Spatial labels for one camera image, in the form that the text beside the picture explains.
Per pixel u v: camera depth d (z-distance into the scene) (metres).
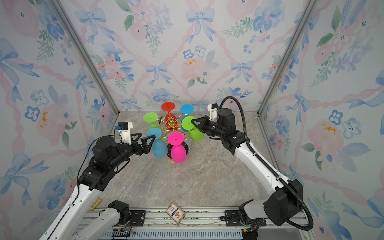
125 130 0.58
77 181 0.46
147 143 0.60
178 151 0.74
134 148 0.59
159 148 0.75
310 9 0.69
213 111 0.68
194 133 0.79
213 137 0.64
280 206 0.39
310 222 0.37
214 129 0.62
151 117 0.77
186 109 0.82
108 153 0.49
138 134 0.69
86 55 0.86
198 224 0.73
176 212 0.75
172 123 0.75
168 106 0.82
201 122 0.68
